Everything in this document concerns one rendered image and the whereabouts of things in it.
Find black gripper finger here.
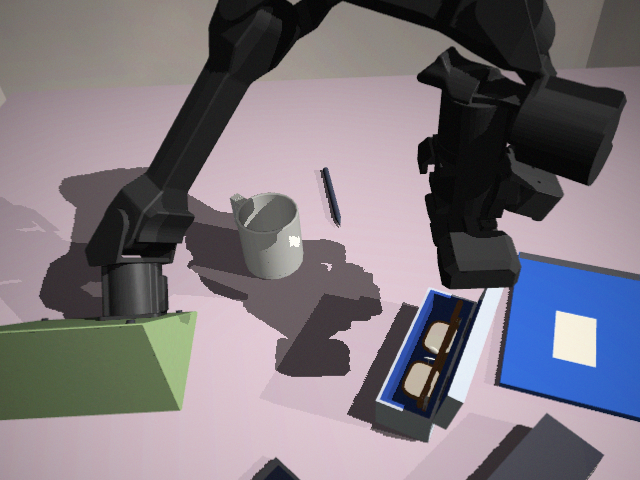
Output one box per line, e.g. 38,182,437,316
430,222,448,247
425,193,447,223

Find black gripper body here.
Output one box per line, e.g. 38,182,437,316
417,134,522,290

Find brown glasses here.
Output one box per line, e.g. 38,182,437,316
401,300,463,412

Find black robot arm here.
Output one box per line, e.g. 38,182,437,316
85,0,627,321

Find white mug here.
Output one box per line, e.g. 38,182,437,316
230,193,303,279

